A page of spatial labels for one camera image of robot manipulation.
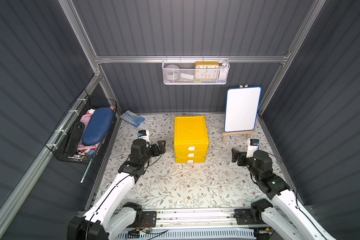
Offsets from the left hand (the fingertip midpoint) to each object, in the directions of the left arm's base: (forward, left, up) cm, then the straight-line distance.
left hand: (159, 143), depth 80 cm
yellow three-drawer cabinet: (0, -17, +1) cm, 17 cm away
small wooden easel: (+17, -57, -13) cm, 60 cm away
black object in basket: (-8, +33, +16) cm, 38 cm away
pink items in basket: (-9, +32, +10) cm, 34 cm away
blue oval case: (0, +26, +15) cm, 30 cm away
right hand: (-4, -46, 0) cm, 46 cm away
